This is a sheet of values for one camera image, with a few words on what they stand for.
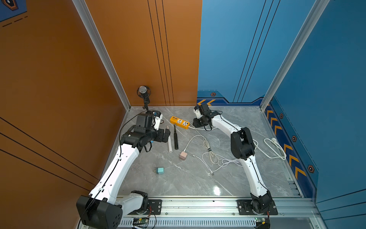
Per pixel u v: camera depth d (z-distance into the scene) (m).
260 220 0.72
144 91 0.97
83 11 0.71
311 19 0.73
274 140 0.99
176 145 0.97
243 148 0.63
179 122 1.08
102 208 0.37
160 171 0.83
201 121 0.91
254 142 0.97
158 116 0.67
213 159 0.91
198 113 0.96
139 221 0.72
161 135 0.67
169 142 0.96
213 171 0.85
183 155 0.90
